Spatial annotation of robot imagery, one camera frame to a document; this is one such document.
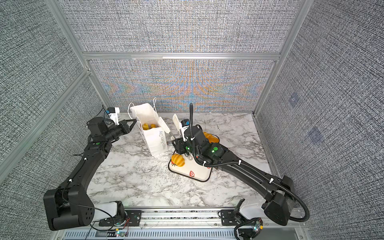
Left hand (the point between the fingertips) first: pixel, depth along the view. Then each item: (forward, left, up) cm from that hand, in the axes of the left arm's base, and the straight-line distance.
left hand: (136, 120), depth 79 cm
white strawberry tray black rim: (-17, -29, -26) cm, 42 cm away
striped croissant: (-12, -21, -23) cm, 33 cm away
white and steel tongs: (-11, -17, +5) cm, 21 cm away
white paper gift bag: (-6, -9, -1) cm, 11 cm away
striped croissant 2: (+13, -4, -20) cm, 24 cm away
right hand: (-13, -21, -1) cm, 25 cm away
